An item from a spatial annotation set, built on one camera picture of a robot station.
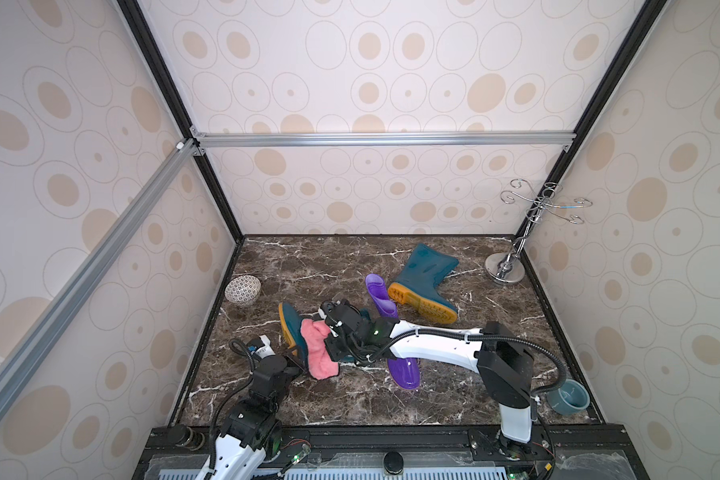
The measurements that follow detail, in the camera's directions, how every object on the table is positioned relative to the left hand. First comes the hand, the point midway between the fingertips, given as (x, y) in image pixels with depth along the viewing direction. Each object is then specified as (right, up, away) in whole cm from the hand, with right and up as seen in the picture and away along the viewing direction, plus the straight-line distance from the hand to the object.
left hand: (308, 347), depth 82 cm
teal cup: (+71, -13, -1) cm, 73 cm away
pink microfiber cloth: (+4, -4, -2) cm, 6 cm away
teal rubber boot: (-7, +7, +9) cm, 14 cm away
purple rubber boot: (+27, -6, -1) cm, 27 cm away
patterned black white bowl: (-26, +14, +20) cm, 36 cm away
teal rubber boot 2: (+33, +16, +18) cm, 41 cm away
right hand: (+9, +2, +3) cm, 10 cm away
